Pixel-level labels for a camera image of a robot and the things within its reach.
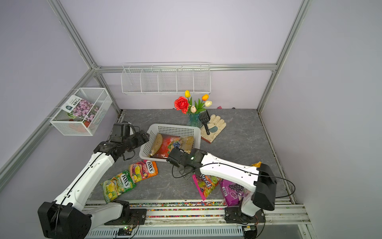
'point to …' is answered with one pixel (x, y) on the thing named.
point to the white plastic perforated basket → (177, 129)
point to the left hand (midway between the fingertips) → (145, 138)
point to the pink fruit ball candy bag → (206, 184)
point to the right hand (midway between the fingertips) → (188, 166)
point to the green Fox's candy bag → (116, 185)
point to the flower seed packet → (79, 109)
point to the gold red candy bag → (162, 143)
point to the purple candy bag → (233, 193)
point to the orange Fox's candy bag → (143, 170)
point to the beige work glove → (216, 125)
